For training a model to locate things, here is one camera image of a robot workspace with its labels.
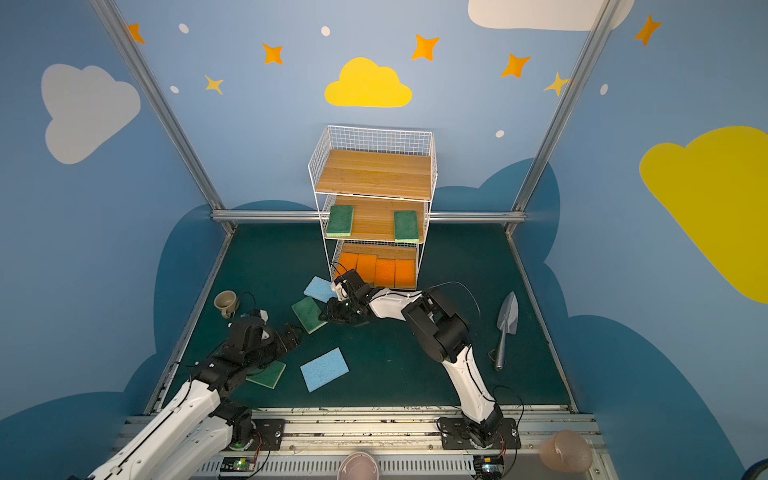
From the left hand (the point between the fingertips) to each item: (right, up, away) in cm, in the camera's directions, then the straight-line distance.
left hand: (295, 333), depth 83 cm
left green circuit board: (-11, -28, -12) cm, 33 cm away
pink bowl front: (+19, -28, -13) cm, 36 cm away
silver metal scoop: (+65, +1, +11) cm, 66 cm away
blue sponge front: (+8, -10, +1) cm, 13 cm away
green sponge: (+1, +4, +12) cm, 13 cm away
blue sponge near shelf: (+3, +10, +18) cm, 21 cm away
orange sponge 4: (+33, +15, +22) cm, 42 cm away
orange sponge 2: (+18, +18, +24) cm, 35 cm away
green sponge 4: (-7, -12, -1) cm, 14 cm away
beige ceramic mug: (-27, +8, +13) cm, 31 cm away
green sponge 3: (+32, +31, +2) cm, 44 cm away
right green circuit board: (+51, -30, -12) cm, 60 cm away
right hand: (+6, +3, +10) cm, 12 cm away
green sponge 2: (+12, +32, +3) cm, 35 cm away
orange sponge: (+12, +20, +25) cm, 34 cm away
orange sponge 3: (+25, +16, +21) cm, 37 cm away
